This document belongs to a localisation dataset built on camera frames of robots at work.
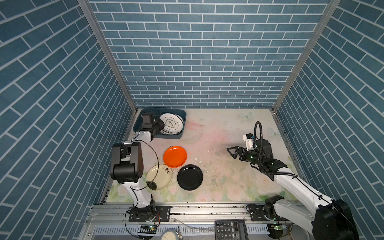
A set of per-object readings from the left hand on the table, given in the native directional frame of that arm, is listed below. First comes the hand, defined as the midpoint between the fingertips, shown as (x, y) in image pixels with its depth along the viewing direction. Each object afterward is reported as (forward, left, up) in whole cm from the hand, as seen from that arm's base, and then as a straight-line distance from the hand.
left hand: (163, 121), depth 98 cm
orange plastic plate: (-20, -8, -12) cm, 24 cm away
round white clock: (-60, -10, -8) cm, 61 cm away
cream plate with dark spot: (-31, -1, -13) cm, 33 cm away
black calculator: (-59, -37, -9) cm, 70 cm away
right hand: (-23, -41, +3) cm, 47 cm away
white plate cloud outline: (+2, -6, -5) cm, 8 cm away
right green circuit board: (-58, -61, -11) cm, 85 cm away
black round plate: (-33, -18, -11) cm, 39 cm away
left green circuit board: (-57, +2, -15) cm, 59 cm away
